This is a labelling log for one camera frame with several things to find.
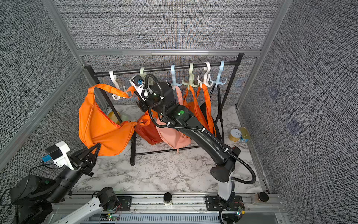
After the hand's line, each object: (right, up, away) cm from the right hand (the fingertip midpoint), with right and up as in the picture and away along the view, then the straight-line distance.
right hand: (135, 85), depth 58 cm
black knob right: (+59, -52, +9) cm, 79 cm away
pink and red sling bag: (+15, -25, +26) cm, 39 cm away
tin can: (+56, -25, +37) cm, 72 cm away
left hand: (-10, -23, -8) cm, 26 cm away
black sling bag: (+43, -17, +29) cm, 54 cm away
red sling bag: (-1, -20, +26) cm, 33 cm away
